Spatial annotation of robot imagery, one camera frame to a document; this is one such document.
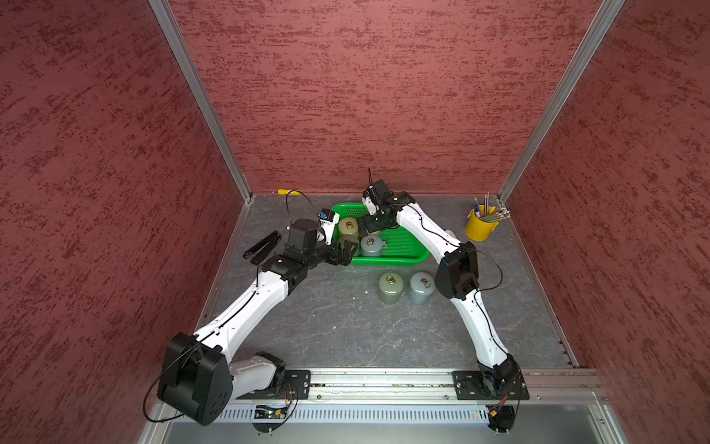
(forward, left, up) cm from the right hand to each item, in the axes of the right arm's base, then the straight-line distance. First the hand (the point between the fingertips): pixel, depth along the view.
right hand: (373, 228), depth 98 cm
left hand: (-15, +10, +10) cm, 21 cm away
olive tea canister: (-6, +9, 0) cm, 11 cm away
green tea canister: (-23, -4, -2) cm, 23 cm away
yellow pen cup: (0, -40, -3) cm, 40 cm away
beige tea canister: (+1, +9, +1) cm, 9 cm away
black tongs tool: (-5, +43, -6) cm, 44 cm away
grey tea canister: (-7, +1, -1) cm, 7 cm away
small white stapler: (+3, -31, -8) cm, 32 cm away
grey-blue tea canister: (-23, -14, -1) cm, 27 cm away
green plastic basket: (-3, -11, -8) cm, 14 cm away
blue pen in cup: (+7, -40, 0) cm, 41 cm away
